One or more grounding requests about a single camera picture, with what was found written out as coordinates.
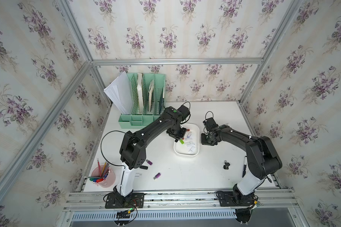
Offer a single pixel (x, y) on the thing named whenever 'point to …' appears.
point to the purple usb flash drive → (158, 175)
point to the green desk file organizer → (138, 120)
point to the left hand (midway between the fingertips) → (181, 138)
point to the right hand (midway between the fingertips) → (204, 141)
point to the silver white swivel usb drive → (138, 174)
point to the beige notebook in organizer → (150, 91)
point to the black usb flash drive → (143, 167)
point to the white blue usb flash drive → (189, 134)
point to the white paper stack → (119, 92)
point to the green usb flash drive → (182, 141)
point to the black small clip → (227, 164)
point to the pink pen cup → (110, 180)
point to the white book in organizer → (139, 88)
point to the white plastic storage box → (182, 150)
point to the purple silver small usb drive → (148, 161)
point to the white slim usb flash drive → (191, 150)
